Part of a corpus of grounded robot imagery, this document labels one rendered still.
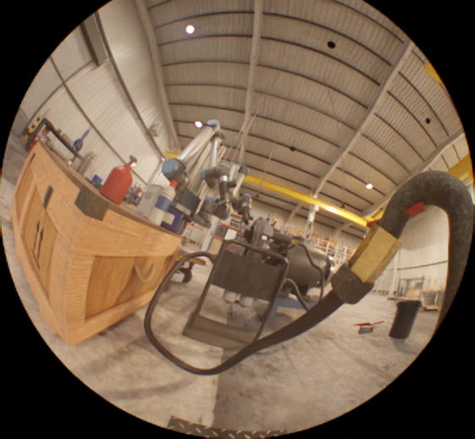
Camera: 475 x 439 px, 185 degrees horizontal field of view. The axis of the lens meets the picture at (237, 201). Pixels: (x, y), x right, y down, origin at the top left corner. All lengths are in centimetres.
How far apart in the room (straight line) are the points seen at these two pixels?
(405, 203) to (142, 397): 63
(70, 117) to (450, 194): 851
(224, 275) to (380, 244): 70
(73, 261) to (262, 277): 77
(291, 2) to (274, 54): 299
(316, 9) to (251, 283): 837
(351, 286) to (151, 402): 52
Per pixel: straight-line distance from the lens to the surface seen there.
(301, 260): 155
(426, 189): 18
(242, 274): 78
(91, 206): 32
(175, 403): 55
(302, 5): 809
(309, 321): 25
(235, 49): 862
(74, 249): 34
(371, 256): 18
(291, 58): 807
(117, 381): 55
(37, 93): 824
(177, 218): 84
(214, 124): 144
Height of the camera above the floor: 48
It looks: 20 degrees up
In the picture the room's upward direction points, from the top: 22 degrees clockwise
